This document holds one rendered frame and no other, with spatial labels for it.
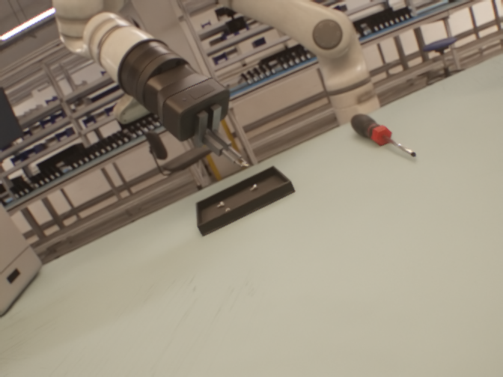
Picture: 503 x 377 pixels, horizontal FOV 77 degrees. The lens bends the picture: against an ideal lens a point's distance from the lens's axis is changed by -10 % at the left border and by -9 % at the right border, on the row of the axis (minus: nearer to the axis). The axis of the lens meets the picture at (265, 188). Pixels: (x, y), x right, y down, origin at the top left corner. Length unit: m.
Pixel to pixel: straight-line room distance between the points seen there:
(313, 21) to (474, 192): 0.48
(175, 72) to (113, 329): 0.27
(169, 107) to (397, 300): 0.28
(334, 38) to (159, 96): 0.38
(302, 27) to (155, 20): 3.80
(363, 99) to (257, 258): 0.49
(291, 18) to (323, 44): 0.08
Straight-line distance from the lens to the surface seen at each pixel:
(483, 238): 0.23
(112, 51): 0.46
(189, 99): 0.38
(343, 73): 0.72
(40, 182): 4.73
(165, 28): 4.40
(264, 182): 0.44
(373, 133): 0.41
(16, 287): 0.56
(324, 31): 0.68
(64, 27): 0.58
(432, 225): 0.25
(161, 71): 0.41
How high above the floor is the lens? 1.14
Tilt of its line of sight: 19 degrees down
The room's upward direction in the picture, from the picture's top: 24 degrees counter-clockwise
